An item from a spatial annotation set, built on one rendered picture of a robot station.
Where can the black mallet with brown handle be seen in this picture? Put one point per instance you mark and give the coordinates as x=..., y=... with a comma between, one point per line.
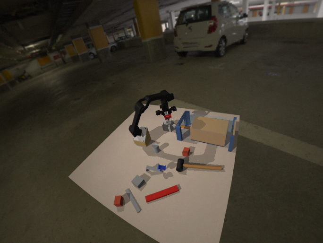
x=180, y=165

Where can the red flat bar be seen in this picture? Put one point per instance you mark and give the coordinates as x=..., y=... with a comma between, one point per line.
x=162, y=193

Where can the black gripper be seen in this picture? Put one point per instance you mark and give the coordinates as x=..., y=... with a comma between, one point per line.
x=165, y=108

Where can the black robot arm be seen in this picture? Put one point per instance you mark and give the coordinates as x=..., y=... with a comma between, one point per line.
x=163, y=96

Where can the grey flat bar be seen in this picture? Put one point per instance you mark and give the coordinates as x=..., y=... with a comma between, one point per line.
x=132, y=200

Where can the red cube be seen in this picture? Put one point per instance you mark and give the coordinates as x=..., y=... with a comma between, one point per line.
x=185, y=151
x=118, y=201

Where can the grey cylinder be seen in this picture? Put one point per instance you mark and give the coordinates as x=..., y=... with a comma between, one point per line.
x=155, y=148

